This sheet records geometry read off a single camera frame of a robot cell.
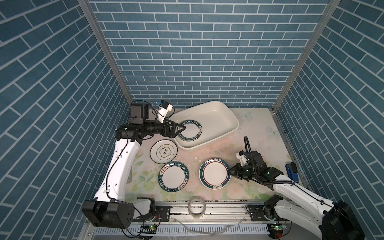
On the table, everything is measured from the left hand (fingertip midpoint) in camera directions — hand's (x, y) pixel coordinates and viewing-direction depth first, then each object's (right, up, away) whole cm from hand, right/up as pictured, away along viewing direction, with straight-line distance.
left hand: (178, 125), depth 69 cm
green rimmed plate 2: (-5, -30, +17) cm, 35 cm away
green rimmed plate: (+5, -5, +38) cm, 39 cm away
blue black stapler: (+63, -27, +16) cm, 71 cm away
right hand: (+24, -25, +12) cm, 37 cm away
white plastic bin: (+14, +1, +39) cm, 42 cm away
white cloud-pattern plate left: (-14, -18, +27) cm, 35 cm away
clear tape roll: (+9, -44, +1) cm, 44 cm away
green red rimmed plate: (+18, -27, +13) cm, 35 cm away
